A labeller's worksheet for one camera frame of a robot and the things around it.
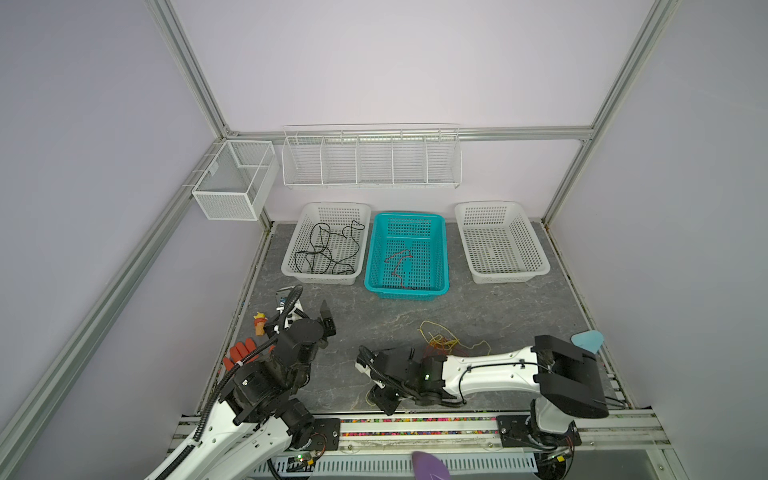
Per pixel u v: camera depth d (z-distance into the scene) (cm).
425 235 115
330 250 112
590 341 89
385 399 68
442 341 88
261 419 46
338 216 116
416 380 60
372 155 98
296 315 56
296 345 47
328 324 64
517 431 74
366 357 67
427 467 71
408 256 111
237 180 101
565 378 44
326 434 74
